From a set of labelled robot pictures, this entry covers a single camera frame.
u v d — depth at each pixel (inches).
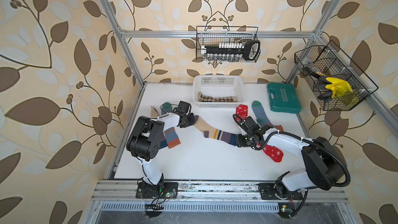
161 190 26.8
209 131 36.9
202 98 43.0
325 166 17.0
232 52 33.7
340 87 26.9
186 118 33.6
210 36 35.9
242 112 41.1
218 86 45.5
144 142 19.2
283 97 41.3
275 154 34.0
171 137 36.6
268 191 28.4
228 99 42.9
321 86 26.2
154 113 39.8
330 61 31.0
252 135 25.8
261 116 40.3
